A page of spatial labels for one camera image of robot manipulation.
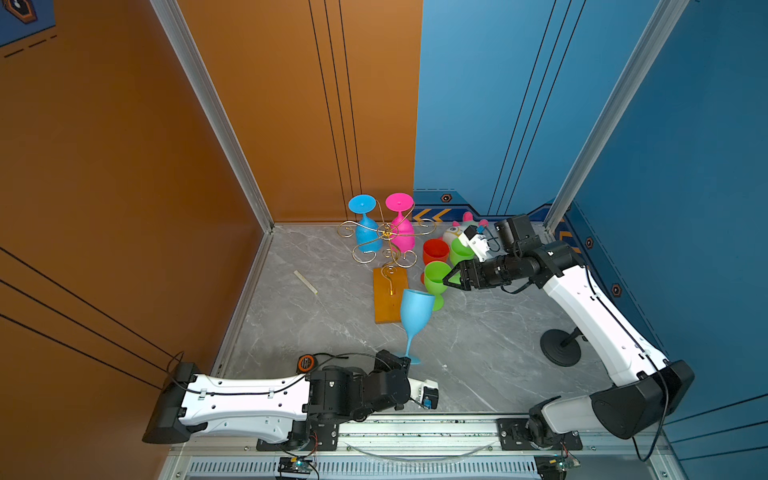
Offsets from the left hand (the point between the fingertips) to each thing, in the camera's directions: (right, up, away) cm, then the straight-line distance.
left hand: (406, 354), depth 70 cm
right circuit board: (+35, -27, +1) cm, 45 cm away
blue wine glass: (+2, +10, 0) cm, 11 cm away
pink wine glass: (0, +28, +15) cm, 31 cm away
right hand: (+11, +17, +2) cm, 20 cm away
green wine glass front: (+9, +18, +15) cm, 25 cm away
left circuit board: (-27, -27, +1) cm, 38 cm away
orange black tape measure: (-27, -7, +13) cm, 31 cm away
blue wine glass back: (-10, +28, +15) cm, 33 cm away
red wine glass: (+10, +24, +21) cm, 33 cm away
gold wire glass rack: (-4, +26, +5) cm, 27 cm away
